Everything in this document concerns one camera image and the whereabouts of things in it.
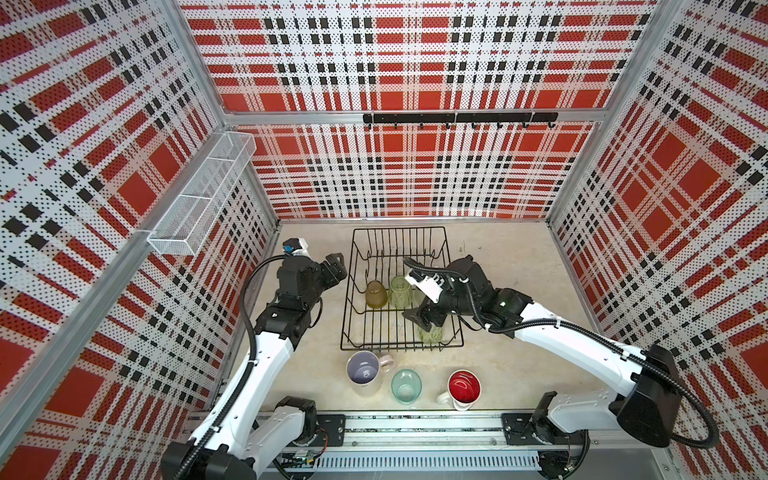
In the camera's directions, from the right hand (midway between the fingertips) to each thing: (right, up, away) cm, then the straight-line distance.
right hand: (415, 302), depth 74 cm
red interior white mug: (+12, -21, -2) cm, 24 cm away
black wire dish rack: (-12, +11, +31) cm, 35 cm away
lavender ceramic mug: (-14, -20, +7) cm, 25 cm away
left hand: (-22, +9, +4) cm, 24 cm away
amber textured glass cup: (-11, -1, +19) cm, 22 cm away
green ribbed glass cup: (-4, -1, +22) cm, 22 cm away
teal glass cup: (-2, -25, +7) cm, 26 cm away
